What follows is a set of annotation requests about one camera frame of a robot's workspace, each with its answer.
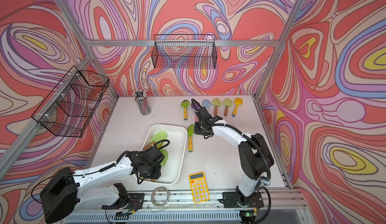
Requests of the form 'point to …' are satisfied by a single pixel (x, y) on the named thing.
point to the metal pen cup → (140, 96)
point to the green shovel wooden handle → (216, 102)
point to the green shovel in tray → (160, 136)
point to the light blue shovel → (206, 103)
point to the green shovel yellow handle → (185, 103)
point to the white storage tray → (136, 179)
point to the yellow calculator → (199, 187)
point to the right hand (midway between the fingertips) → (199, 134)
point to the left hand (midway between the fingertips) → (161, 176)
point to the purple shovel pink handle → (197, 107)
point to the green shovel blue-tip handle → (190, 131)
